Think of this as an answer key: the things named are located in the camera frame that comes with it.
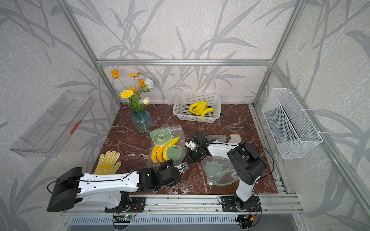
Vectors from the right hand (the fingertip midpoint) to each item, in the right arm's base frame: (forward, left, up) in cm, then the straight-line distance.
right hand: (182, 161), depth 85 cm
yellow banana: (+45, -12, -2) cm, 47 cm away
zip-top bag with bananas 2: (+12, +10, +1) cm, 15 cm away
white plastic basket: (+53, +1, 0) cm, 53 cm away
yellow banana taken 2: (+47, -7, -1) cm, 48 cm away
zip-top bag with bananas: (-5, -22, -2) cm, 23 cm away
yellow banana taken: (+42, -17, -2) cm, 46 cm away
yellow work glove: (0, +47, -4) cm, 47 cm away
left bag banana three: (+5, +18, -1) cm, 19 cm away
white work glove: (+17, -36, -4) cm, 40 cm away
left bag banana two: (+5, +12, -1) cm, 13 cm away
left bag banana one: (+12, +9, -1) cm, 15 cm away
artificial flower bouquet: (+29, +28, +27) cm, 49 cm away
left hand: (-6, +2, +3) cm, 7 cm away
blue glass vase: (+26, +28, +7) cm, 39 cm away
